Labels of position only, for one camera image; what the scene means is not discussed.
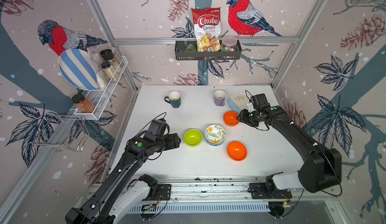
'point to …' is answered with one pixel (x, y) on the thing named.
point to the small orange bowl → (229, 118)
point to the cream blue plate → (237, 101)
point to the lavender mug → (219, 96)
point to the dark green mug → (174, 99)
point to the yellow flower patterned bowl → (214, 134)
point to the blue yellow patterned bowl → (214, 144)
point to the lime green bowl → (193, 137)
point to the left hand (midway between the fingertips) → (177, 138)
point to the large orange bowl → (236, 150)
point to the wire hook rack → (62, 131)
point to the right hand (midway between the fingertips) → (239, 117)
